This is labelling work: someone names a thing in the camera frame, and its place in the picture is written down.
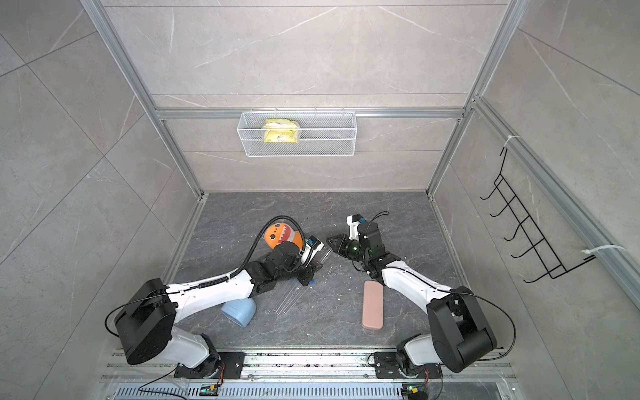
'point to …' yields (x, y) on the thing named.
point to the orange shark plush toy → (282, 232)
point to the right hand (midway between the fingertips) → (328, 240)
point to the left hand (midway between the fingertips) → (323, 260)
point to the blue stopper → (312, 282)
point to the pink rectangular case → (372, 307)
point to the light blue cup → (242, 311)
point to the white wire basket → (321, 134)
